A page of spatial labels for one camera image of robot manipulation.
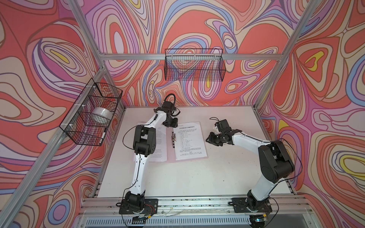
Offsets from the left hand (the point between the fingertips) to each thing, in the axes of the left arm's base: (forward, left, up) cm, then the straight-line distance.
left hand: (175, 123), depth 106 cm
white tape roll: (-17, +37, +29) cm, 50 cm away
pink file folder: (-22, +2, -2) cm, 22 cm away
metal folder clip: (-13, +1, -1) cm, 13 cm away
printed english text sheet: (-25, +9, -1) cm, 26 cm away
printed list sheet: (-15, -10, -2) cm, 18 cm away
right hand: (-18, -23, +1) cm, 29 cm away
